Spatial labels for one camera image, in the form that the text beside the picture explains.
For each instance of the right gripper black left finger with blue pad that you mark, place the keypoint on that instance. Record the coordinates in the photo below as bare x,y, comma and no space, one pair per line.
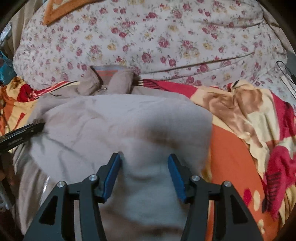
55,218

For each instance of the floral white quilt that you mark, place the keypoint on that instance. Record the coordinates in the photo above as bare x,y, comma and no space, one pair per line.
209,43

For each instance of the beige jacket with striped cuffs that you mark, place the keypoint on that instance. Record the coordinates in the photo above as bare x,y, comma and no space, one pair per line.
86,123

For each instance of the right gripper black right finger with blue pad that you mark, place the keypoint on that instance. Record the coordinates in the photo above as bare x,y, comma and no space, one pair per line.
232,218

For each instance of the orange checkered pillow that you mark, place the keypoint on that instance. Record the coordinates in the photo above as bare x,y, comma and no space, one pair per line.
58,9

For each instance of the orange red patterned blanket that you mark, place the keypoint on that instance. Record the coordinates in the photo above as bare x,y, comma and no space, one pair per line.
253,130

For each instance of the beige curtain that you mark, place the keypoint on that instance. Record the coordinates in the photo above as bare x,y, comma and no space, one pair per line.
20,20

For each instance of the teal cloth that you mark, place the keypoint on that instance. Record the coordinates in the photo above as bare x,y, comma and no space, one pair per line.
7,72

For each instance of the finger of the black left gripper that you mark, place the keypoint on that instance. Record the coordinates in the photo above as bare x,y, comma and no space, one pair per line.
19,136

